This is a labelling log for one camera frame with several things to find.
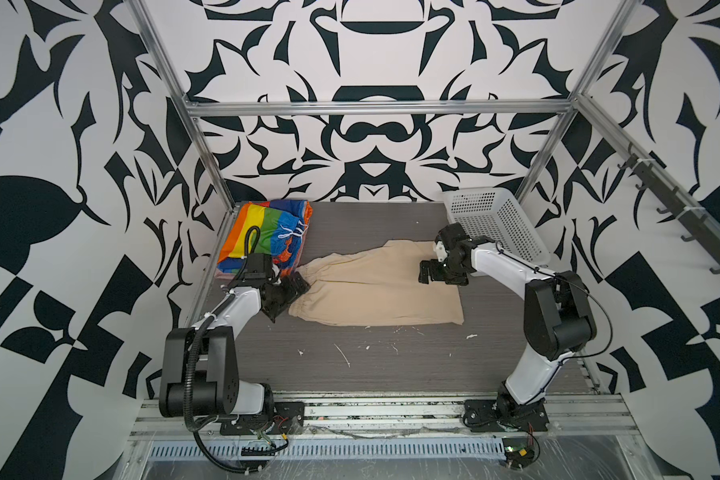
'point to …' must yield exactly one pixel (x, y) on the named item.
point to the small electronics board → (519, 451)
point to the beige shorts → (376, 287)
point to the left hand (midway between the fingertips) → (300, 289)
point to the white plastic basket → (492, 213)
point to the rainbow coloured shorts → (270, 227)
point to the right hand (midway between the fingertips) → (436, 275)
